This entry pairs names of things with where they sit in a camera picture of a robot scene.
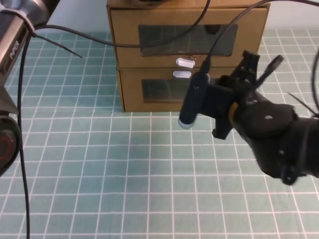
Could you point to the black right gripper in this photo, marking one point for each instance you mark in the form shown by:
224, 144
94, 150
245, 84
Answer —
261, 123

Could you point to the white drawer handle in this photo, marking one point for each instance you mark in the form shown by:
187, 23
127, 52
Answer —
185, 63
182, 74

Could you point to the cardboard shoebox outer shell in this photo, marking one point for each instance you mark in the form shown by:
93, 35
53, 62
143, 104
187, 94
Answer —
154, 34

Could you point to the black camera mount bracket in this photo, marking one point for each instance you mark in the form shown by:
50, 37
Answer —
216, 104

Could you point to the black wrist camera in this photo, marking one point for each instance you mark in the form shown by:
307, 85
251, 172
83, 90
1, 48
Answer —
193, 99

